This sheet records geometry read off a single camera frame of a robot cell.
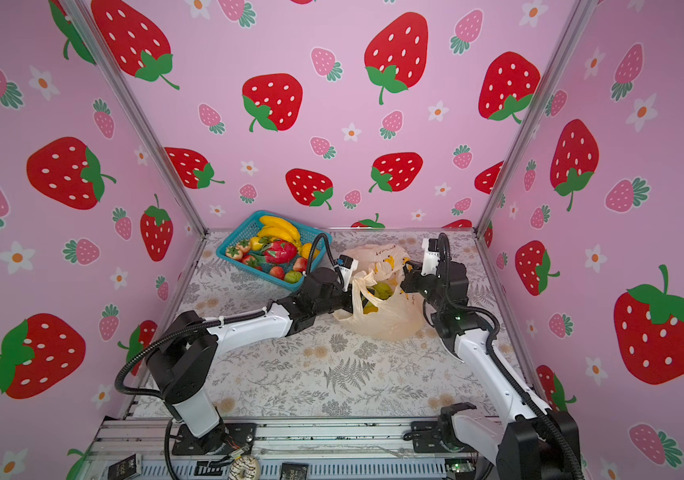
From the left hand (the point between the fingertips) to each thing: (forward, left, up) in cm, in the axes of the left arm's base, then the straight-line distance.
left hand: (371, 290), depth 83 cm
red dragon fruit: (+22, +31, -9) cm, 40 cm away
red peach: (+19, +24, -12) cm, 33 cm away
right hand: (+4, -8, +9) cm, 13 cm away
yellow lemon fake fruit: (+25, +23, -11) cm, 36 cm away
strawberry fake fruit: (+20, +47, -7) cm, 51 cm away
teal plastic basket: (+34, +45, -9) cm, 57 cm away
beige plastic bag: (-10, -2, +7) cm, 12 cm away
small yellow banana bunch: (+30, +32, -6) cm, 45 cm away
